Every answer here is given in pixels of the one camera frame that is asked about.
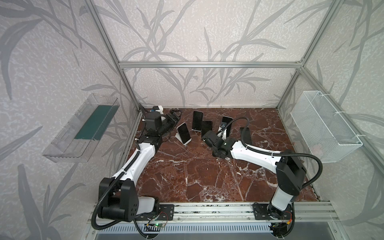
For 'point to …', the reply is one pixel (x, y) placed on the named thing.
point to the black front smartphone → (247, 135)
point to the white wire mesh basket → (328, 136)
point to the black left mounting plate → (165, 212)
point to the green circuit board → (159, 225)
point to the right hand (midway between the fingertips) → (217, 134)
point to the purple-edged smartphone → (197, 121)
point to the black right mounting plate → (266, 212)
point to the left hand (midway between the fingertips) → (183, 110)
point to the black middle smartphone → (206, 126)
